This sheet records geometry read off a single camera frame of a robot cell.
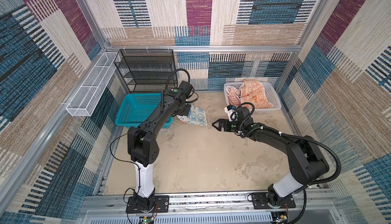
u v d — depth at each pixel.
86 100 0.92
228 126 0.80
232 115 0.81
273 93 1.06
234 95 1.11
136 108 1.11
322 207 0.74
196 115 1.02
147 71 1.09
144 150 0.50
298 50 0.94
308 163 0.46
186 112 0.79
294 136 0.50
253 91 1.12
